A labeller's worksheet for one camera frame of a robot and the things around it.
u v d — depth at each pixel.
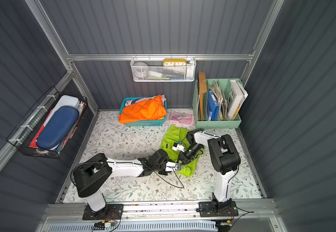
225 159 0.52
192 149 0.80
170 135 1.01
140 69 0.83
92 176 0.48
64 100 0.78
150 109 1.03
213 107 0.96
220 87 1.01
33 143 0.65
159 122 1.05
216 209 0.66
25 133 0.62
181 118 1.15
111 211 0.74
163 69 0.89
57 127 0.68
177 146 0.86
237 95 0.94
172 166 0.75
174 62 0.87
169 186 0.82
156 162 0.69
